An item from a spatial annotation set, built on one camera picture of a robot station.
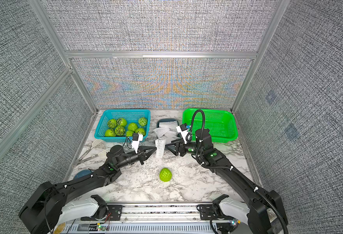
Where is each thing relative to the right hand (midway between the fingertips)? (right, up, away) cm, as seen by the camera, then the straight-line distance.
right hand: (168, 141), depth 72 cm
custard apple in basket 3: (-34, +4, +28) cm, 44 cm away
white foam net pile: (-1, +4, +26) cm, 26 cm away
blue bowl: (-50, -20, +12) cm, 55 cm away
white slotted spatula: (-44, -10, +20) cm, 49 cm away
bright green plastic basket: (+39, +9, +38) cm, 55 cm away
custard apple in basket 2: (-19, +10, +34) cm, 40 cm away
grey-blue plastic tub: (-1, +12, +35) cm, 37 cm away
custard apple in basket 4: (-40, +3, +26) cm, 47 cm away
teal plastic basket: (-36, +7, +31) cm, 48 cm away
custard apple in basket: (-34, +10, +31) cm, 47 cm away
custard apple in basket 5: (-19, +4, +26) cm, 32 cm away
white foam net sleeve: (-4, -1, 0) cm, 4 cm away
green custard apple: (-2, -19, +8) cm, 21 cm away
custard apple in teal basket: (-41, +9, +31) cm, 52 cm away
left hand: (-5, -4, +1) cm, 6 cm away
